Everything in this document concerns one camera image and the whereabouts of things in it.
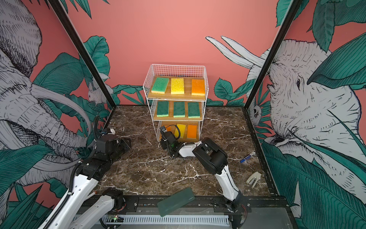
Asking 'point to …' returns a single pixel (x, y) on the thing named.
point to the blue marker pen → (248, 157)
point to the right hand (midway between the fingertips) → (161, 136)
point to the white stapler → (254, 179)
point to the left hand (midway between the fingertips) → (129, 138)
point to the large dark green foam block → (176, 201)
